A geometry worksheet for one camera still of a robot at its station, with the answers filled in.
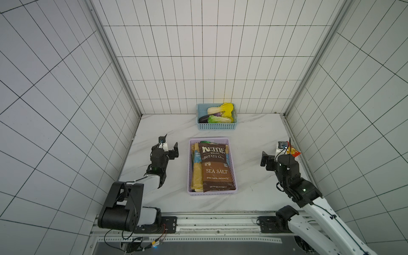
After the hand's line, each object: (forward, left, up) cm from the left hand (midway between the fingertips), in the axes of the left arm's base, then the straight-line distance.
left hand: (167, 145), depth 91 cm
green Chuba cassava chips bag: (+5, -22, -3) cm, 23 cm away
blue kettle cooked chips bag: (-23, -19, +2) cm, 30 cm away
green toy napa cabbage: (+23, -30, -1) cm, 37 cm away
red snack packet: (0, -75, -4) cm, 75 cm away
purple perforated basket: (+6, -34, -3) cm, 35 cm away
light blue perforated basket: (+37, -20, -8) cm, 43 cm away
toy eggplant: (+27, -21, -6) cm, 35 cm away
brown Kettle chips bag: (-18, -29, +1) cm, 34 cm away
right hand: (-10, -53, +11) cm, 55 cm away
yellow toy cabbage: (+33, -39, -1) cm, 51 cm away
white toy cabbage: (+32, -28, -2) cm, 43 cm away
